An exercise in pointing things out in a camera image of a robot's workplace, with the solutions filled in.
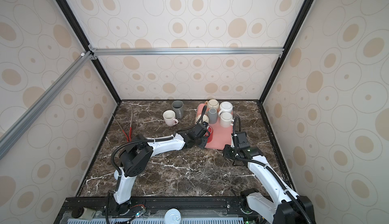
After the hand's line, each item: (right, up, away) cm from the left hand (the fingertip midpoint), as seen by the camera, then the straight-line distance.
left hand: (209, 138), depth 91 cm
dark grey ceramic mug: (-21, +20, +12) cm, 31 cm away
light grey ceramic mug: (+3, +14, +9) cm, 16 cm away
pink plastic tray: (+9, -2, +8) cm, 12 cm away
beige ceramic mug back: (+3, +22, +15) cm, 27 cm away
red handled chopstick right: (-52, +4, +10) cm, 53 cm away
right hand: (+9, -6, -7) cm, 13 cm away
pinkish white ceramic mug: (-26, +13, +11) cm, 31 cm away
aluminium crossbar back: (+37, +53, +4) cm, 65 cm away
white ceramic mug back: (+13, +20, +14) cm, 28 cm away
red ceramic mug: (-1, +5, -16) cm, 16 cm away
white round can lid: (-18, -30, -25) cm, 43 cm away
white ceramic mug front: (+12, +10, +9) cm, 18 cm away
